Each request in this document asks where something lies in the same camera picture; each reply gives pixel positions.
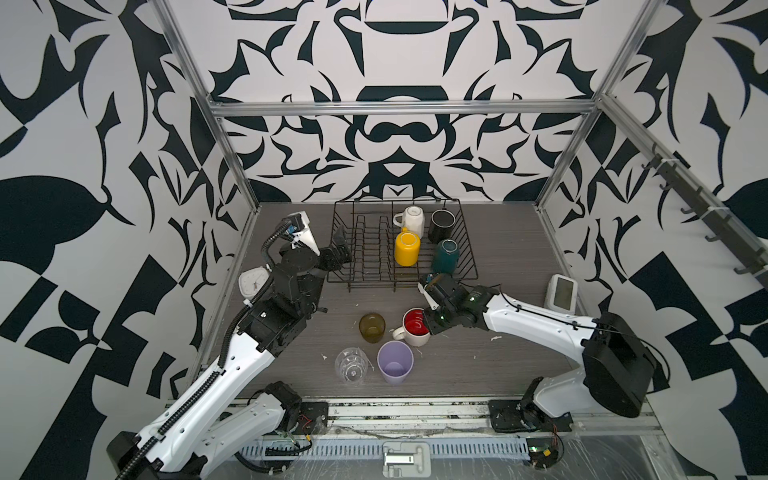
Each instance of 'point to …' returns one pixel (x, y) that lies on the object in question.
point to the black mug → (442, 223)
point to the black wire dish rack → (371, 233)
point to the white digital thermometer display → (561, 294)
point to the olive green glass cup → (372, 327)
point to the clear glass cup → (352, 365)
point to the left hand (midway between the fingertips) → (323, 227)
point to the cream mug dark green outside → (446, 256)
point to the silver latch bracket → (406, 459)
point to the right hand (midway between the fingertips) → (427, 319)
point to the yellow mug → (407, 248)
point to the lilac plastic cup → (395, 359)
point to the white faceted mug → (413, 218)
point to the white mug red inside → (415, 329)
